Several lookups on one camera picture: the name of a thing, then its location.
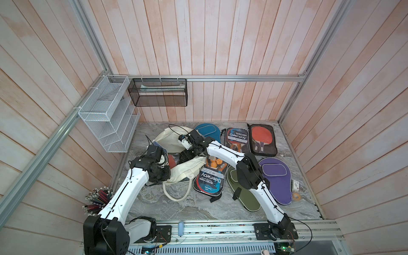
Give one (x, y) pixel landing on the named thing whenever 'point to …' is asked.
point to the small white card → (296, 185)
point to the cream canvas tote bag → (169, 138)
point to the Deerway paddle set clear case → (237, 138)
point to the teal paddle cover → (210, 130)
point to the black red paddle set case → (173, 159)
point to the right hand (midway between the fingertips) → (184, 154)
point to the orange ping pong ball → (296, 196)
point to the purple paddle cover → (279, 176)
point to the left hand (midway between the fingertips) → (167, 178)
